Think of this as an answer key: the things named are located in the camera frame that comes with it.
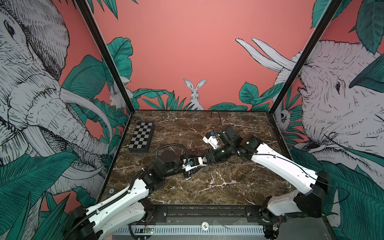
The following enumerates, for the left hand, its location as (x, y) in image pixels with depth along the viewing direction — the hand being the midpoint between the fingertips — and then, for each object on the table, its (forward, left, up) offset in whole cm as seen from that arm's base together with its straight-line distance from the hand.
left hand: (202, 158), depth 69 cm
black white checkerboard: (+28, +39, -20) cm, 52 cm away
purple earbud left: (-4, -7, -22) cm, 24 cm away
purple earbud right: (-4, -19, -23) cm, 30 cm away
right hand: (-2, +1, +1) cm, 3 cm away
